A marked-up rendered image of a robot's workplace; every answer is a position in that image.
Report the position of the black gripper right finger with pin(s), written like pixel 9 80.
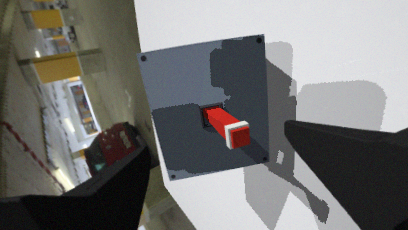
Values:
pixel 365 170

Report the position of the dark grey square panel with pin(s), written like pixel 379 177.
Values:
pixel 181 81

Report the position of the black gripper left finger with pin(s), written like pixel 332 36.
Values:
pixel 111 200

